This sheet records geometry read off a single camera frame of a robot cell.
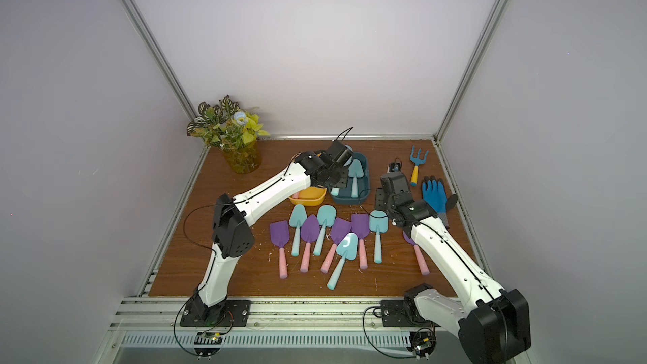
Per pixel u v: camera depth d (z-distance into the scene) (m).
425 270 0.78
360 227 0.91
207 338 0.72
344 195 0.96
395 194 0.59
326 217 0.94
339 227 0.90
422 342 0.69
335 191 0.83
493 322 0.37
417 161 1.12
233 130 0.97
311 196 0.92
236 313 0.73
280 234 0.90
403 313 0.71
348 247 0.86
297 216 0.92
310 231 0.90
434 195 0.99
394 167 0.71
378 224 0.92
